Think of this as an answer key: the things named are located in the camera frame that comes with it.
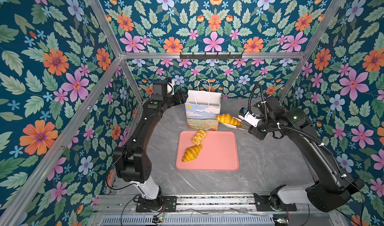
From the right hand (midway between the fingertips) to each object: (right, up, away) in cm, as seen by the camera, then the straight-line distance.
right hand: (252, 126), depth 70 cm
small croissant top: (-27, -10, +23) cm, 36 cm away
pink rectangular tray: (-13, -18, +21) cm, 31 cm away
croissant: (-30, -17, +16) cm, 38 cm away
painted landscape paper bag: (-24, +9, +13) cm, 29 cm away
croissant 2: (-11, +3, +6) cm, 13 cm away
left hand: (-33, +18, +9) cm, 39 cm away
